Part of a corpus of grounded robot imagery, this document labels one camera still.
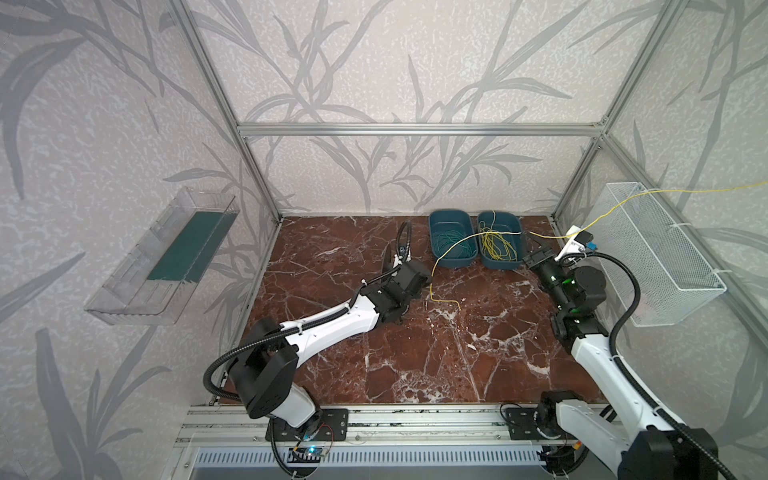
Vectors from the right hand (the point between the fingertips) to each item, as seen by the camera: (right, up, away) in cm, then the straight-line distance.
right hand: (523, 225), depth 72 cm
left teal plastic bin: (-12, +1, +45) cm, 47 cm away
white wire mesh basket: (+24, 0, -3) cm, 24 cm away
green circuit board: (-54, -56, 0) cm, 78 cm away
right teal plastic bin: (+9, +4, +44) cm, 45 cm away
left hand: (-26, -11, +13) cm, 31 cm away
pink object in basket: (+18, -17, -13) cm, 28 cm away
